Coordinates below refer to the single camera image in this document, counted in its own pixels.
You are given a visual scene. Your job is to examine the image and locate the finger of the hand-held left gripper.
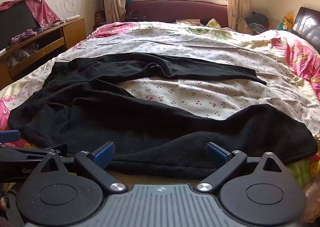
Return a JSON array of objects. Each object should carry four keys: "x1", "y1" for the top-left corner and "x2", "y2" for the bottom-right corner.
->
[
  {"x1": 0, "y1": 143, "x2": 68, "y2": 164},
  {"x1": 0, "y1": 130, "x2": 21, "y2": 144}
]

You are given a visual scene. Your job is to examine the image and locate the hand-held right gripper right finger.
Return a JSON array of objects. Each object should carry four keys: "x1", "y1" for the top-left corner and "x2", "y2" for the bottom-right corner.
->
[{"x1": 194, "y1": 142, "x2": 284, "y2": 194}]

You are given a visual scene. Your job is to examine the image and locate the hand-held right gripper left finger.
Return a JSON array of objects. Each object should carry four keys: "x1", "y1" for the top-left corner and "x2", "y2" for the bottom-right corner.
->
[{"x1": 37, "y1": 141, "x2": 127, "y2": 194}]

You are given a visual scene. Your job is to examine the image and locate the black pants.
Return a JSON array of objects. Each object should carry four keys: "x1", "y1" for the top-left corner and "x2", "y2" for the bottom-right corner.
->
[{"x1": 7, "y1": 52, "x2": 318, "y2": 175}]

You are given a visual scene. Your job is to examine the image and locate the grey cloth bundle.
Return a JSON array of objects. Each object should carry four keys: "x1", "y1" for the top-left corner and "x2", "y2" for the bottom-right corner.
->
[{"x1": 6, "y1": 43, "x2": 39, "y2": 68}]

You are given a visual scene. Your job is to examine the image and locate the purple cloth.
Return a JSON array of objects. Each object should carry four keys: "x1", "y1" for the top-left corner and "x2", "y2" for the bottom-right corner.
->
[{"x1": 10, "y1": 29, "x2": 38, "y2": 45}]

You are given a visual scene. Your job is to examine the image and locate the wooden cabinet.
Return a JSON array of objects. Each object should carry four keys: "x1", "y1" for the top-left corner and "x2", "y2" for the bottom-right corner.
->
[{"x1": 0, "y1": 16, "x2": 87, "y2": 90}]

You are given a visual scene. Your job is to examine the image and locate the pink floral cover cloth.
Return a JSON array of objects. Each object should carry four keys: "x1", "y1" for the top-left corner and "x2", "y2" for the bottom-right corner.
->
[{"x1": 0, "y1": 0, "x2": 63, "y2": 30}]

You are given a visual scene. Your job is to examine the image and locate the pink floral quilt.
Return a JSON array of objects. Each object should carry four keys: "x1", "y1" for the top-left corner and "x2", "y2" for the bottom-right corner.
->
[{"x1": 0, "y1": 21, "x2": 320, "y2": 223}]

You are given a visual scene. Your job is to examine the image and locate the white paper roll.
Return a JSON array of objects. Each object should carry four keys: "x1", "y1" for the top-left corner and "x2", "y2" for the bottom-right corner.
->
[{"x1": 64, "y1": 14, "x2": 81, "y2": 23}]

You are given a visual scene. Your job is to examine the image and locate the dark clothes pile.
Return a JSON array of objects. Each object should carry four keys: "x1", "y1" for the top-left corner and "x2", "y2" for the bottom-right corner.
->
[{"x1": 244, "y1": 12, "x2": 270, "y2": 34}]

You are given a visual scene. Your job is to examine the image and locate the dark handbag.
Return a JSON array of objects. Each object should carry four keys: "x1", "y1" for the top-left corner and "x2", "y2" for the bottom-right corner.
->
[{"x1": 124, "y1": 10, "x2": 147, "y2": 23}]

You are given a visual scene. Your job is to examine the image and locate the yellow snack bag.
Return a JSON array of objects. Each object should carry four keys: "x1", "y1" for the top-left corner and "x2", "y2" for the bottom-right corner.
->
[{"x1": 276, "y1": 13, "x2": 294, "y2": 31}]

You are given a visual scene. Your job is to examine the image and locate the dark wooden headboard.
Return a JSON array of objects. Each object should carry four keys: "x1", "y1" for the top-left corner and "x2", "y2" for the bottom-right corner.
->
[{"x1": 291, "y1": 6, "x2": 320, "y2": 48}]

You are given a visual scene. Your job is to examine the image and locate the red wall hanging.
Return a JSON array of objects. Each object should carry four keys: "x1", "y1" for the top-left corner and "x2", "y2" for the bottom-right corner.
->
[{"x1": 94, "y1": 10, "x2": 107, "y2": 28}]

